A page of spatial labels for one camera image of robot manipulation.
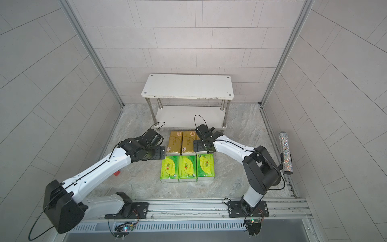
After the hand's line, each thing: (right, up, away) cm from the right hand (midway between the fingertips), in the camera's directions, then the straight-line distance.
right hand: (202, 146), depth 90 cm
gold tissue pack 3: (-2, +9, -18) cm, 20 cm away
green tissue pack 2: (-8, -10, -12) cm, 17 cm away
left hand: (-22, -1, -9) cm, 24 cm away
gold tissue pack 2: (-8, +5, +1) cm, 10 cm away
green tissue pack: (-17, -10, -11) cm, 22 cm away
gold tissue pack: (-16, +1, -4) cm, 16 cm away
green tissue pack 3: (+2, -9, -10) cm, 14 cm away
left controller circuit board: (-35, -32, -24) cm, 53 cm away
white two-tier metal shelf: (-16, +30, +30) cm, 46 cm away
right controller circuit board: (+23, -31, -23) cm, 45 cm away
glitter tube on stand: (+38, 0, -22) cm, 44 cm away
